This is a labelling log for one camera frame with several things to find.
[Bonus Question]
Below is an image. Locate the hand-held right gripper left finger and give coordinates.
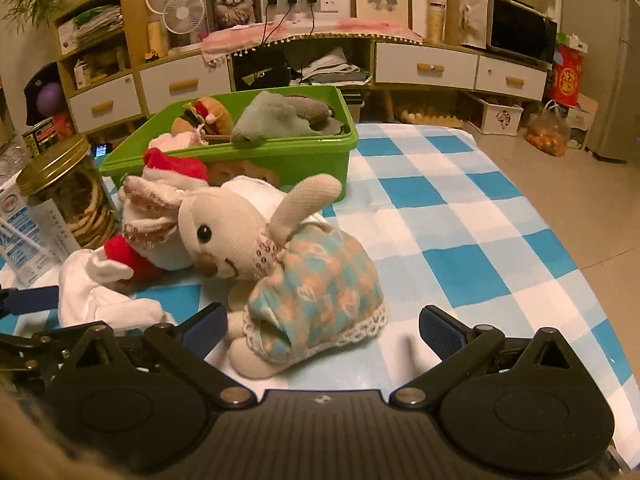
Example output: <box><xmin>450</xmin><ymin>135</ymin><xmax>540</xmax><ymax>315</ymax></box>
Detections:
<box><xmin>62</xmin><ymin>302</ymin><xmax>256</xmax><ymax>407</ymax></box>

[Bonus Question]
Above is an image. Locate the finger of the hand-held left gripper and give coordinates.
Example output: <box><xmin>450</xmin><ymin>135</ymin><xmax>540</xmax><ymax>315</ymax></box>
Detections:
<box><xmin>0</xmin><ymin>324</ymin><xmax>108</xmax><ymax>350</ymax></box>
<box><xmin>0</xmin><ymin>285</ymin><xmax>62</xmax><ymax>320</ymax></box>

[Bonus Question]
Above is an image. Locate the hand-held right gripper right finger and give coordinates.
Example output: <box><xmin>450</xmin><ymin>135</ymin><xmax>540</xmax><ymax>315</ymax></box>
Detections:
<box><xmin>389</xmin><ymin>304</ymin><xmax>571</xmax><ymax>408</ymax></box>

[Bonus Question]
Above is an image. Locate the white cloth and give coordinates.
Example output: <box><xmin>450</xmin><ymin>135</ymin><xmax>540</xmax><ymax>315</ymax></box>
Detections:
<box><xmin>57</xmin><ymin>247</ymin><xmax>179</xmax><ymax>337</ymax></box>

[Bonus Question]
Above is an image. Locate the beige rabbit plush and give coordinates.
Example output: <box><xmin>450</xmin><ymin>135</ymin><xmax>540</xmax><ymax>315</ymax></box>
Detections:
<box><xmin>177</xmin><ymin>174</ymin><xmax>390</xmax><ymax>380</ymax></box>

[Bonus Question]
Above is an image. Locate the white plush with red hat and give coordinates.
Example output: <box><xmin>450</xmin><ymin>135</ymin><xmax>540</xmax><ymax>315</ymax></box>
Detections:
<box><xmin>104</xmin><ymin>148</ymin><xmax>212</xmax><ymax>287</ymax></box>

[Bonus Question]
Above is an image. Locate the pink fluffy plush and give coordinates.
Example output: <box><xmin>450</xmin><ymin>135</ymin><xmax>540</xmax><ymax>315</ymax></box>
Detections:
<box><xmin>147</xmin><ymin>130</ymin><xmax>209</xmax><ymax>154</ymax></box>

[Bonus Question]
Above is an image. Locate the green plastic bin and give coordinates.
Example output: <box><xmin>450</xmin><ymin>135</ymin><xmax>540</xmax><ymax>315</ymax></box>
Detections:
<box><xmin>99</xmin><ymin>85</ymin><xmax>360</xmax><ymax>206</ymax></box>

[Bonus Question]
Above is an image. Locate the burger plush toy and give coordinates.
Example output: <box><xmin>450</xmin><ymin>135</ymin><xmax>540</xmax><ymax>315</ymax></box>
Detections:
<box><xmin>171</xmin><ymin>97</ymin><xmax>235</xmax><ymax>137</ymax></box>

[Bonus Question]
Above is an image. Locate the grey plush toy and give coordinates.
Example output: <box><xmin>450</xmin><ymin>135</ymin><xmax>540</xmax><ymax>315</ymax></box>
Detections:
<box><xmin>230</xmin><ymin>90</ymin><xmax>351</xmax><ymax>144</ymax></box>

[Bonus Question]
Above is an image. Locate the blue and white milk carton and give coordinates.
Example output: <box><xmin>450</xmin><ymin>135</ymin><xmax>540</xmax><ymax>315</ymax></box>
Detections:
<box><xmin>0</xmin><ymin>184</ymin><xmax>62</xmax><ymax>287</ymax></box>

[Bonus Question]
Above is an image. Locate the blue white checked tablecloth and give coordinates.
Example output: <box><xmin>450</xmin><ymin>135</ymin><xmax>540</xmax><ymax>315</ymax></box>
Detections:
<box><xmin>0</xmin><ymin>122</ymin><xmax>632</xmax><ymax>462</ymax></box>

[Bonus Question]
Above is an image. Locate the glass jar with gold lid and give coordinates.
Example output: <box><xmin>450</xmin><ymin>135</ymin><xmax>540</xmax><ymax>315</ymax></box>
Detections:
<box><xmin>16</xmin><ymin>135</ymin><xmax>121</xmax><ymax>252</ymax></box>

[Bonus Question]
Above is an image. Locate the purple ball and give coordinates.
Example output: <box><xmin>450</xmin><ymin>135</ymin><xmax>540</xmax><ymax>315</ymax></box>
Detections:
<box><xmin>38</xmin><ymin>82</ymin><xmax>64</xmax><ymax>114</ymax></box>

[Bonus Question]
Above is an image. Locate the white drawer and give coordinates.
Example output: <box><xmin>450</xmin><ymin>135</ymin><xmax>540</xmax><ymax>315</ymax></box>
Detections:
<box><xmin>373</xmin><ymin>41</ymin><xmax>480</xmax><ymax>86</ymax></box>
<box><xmin>138</xmin><ymin>54</ymin><xmax>232</xmax><ymax>114</ymax></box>
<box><xmin>473</xmin><ymin>55</ymin><xmax>549</xmax><ymax>101</ymax></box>
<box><xmin>67</xmin><ymin>73</ymin><xmax>143</xmax><ymax>121</ymax></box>

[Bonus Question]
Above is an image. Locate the egg tray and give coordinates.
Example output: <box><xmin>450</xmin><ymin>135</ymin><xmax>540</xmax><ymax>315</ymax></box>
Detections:
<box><xmin>394</xmin><ymin>102</ymin><xmax>464</xmax><ymax>129</ymax></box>

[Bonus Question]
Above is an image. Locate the white storage crate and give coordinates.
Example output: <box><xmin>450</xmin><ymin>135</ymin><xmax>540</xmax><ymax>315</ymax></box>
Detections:
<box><xmin>462</xmin><ymin>92</ymin><xmax>525</xmax><ymax>135</ymax></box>

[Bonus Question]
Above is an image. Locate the plastic bag of oranges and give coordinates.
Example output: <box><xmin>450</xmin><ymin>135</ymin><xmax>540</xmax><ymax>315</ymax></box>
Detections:
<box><xmin>523</xmin><ymin>99</ymin><xmax>571</xmax><ymax>157</ymax></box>

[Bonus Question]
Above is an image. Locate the cardboard box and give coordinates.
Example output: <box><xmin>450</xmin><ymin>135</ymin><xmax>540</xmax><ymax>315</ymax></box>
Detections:
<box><xmin>567</xmin><ymin>92</ymin><xmax>599</xmax><ymax>149</ymax></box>

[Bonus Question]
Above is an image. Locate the black bag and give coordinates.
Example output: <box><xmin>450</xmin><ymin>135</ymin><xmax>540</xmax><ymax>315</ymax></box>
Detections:
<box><xmin>232</xmin><ymin>50</ymin><xmax>291</xmax><ymax>92</ymax></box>

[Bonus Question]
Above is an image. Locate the red gift bag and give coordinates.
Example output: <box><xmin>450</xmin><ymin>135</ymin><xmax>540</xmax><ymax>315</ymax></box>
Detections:
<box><xmin>547</xmin><ymin>42</ymin><xmax>584</xmax><ymax>106</ymax></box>

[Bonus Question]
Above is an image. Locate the stack of papers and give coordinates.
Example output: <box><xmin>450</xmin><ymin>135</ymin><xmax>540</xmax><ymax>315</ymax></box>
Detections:
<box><xmin>72</xmin><ymin>4</ymin><xmax>124</xmax><ymax>46</ymax></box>

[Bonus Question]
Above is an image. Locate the pile of folded clothes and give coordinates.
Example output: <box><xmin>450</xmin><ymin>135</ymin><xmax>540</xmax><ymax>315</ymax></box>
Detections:
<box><xmin>290</xmin><ymin>47</ymin><xmax>374</xmax><ymax>86</ymax></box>

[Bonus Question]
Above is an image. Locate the wooden cabinet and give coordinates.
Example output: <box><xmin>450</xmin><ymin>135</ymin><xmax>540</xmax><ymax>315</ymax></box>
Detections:
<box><xmin>52</xmin><ymin>0</ymin><xmax>557</xmax><ymax>122</ymax></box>

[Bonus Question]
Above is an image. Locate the pink runner cloth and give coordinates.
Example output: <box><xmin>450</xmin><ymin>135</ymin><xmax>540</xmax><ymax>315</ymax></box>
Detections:
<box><xmin>200</xmin><ymin>17</ymin><xmax>424</xmax><ymax>64</ymax></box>

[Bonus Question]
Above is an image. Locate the small white desk fan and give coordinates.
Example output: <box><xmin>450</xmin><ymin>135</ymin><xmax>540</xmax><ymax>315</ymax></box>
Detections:
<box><xmin>162</xmin><ymin>0</ymin><xmax>207</xmax><ymax>54</ymax></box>

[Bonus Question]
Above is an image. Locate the black microwave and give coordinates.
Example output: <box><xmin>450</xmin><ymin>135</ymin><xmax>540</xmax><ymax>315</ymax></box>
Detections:
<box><xmin>487</xmin><ymin>0</ymin><xmax>559</xmax><ymax>64</ymax></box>

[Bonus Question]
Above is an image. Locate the white printed box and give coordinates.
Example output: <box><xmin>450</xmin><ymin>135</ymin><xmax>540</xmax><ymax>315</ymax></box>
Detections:
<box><xmin>458</xmin><ymin>0</ymin><xmax>496</xmax><ymax>50</ymax></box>

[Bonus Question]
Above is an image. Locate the grey fridge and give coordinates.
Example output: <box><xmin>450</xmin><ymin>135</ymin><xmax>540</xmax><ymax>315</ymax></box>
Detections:
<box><xmin>585</xmin><ymin>0</ymin><xmax>640</xmax><ymax>164</ymax></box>

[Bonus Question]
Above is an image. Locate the cardboard tube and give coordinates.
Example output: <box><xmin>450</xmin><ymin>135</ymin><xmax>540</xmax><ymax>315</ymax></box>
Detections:
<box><xmin>446</xmin><ymin>0</ymin><xmax>464</xmax><ymax>46</ymax></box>

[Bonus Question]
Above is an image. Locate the framed cat picture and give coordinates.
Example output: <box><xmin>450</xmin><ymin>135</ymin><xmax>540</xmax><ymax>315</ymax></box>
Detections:
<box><xmin>203</xmin><ymin>0</ymin><xmax>264</xmax><ymax>31</ymax></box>

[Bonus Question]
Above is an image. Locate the stack of paper cups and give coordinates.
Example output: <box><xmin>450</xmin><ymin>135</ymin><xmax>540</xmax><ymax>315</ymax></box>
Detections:
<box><xmin>427</xmin><ymin>0</ymin><xmax>449</xmax><ymax>44</ymax></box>

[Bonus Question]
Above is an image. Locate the wall socket strip with chargers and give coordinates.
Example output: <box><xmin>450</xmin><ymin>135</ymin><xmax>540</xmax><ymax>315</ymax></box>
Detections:
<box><xmin>263</xmin><ymin>0</ymin><xmax>341</xmax><ymax>15</ymax></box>

